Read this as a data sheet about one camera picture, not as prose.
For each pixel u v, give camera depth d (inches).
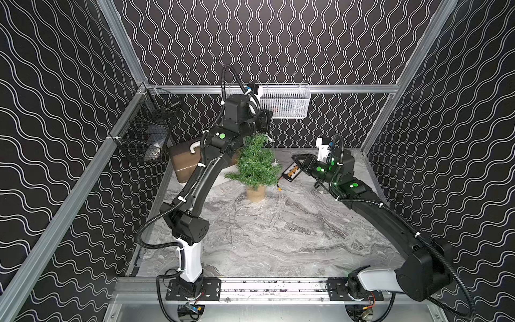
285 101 40.7
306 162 27.5
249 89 22.7
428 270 15.8
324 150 27.1
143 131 36.7
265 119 24.2
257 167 30.7
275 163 30.2
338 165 22.3
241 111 21.0
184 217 18.0
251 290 30.1
